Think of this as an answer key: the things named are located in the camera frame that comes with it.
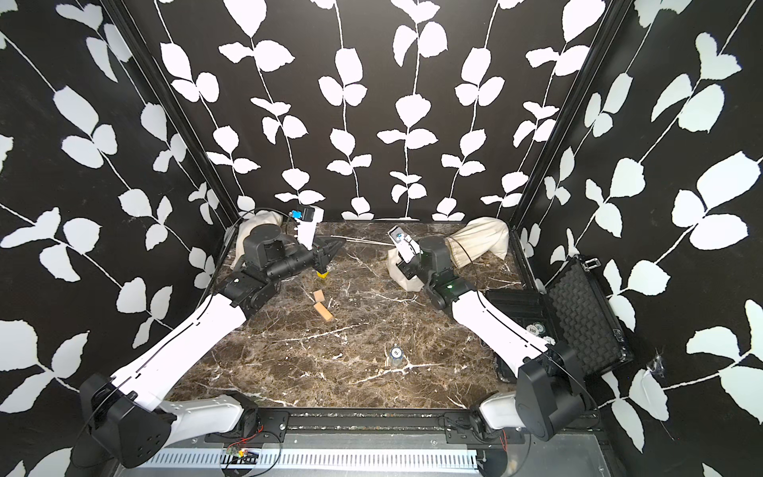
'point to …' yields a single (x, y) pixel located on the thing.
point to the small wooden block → (319, 296)
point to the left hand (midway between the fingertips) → (341, 232)
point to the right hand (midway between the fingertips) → (405, 239)
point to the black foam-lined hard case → (578, 308)
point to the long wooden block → (323, 311)
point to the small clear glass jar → (396, 357)
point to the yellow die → (323, 275)
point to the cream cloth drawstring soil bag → (412, 284)
